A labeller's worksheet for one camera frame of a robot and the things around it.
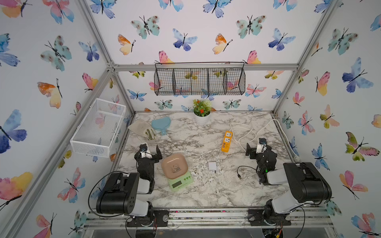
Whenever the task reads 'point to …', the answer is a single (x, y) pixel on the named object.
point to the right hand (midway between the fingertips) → (257, 142)
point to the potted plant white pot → (202, 120)
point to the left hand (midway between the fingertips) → (150, 146)
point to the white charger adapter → (212, 165)
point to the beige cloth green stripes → (143, 128)
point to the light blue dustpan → (161, 123)
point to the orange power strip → (226, 144)
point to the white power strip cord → (257, 136)
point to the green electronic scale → (176, 184)
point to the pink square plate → (174, 165)
